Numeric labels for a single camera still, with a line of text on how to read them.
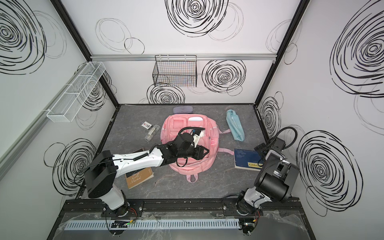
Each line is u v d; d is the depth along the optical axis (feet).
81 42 2.76
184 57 2.98
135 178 2.71
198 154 2.25
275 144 2.37
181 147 2.03
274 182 1.49
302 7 2.36
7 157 1.67
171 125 3.26
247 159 2.93
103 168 1.62
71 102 2.46
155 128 3.44
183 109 3.72
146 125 3.49
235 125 3.38
